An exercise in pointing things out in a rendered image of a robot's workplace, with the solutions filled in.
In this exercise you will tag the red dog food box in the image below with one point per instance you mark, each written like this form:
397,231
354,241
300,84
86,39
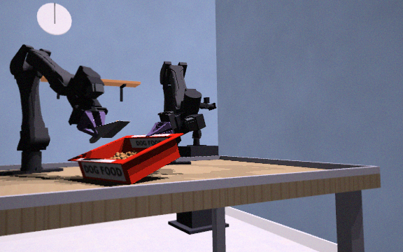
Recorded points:
153,152

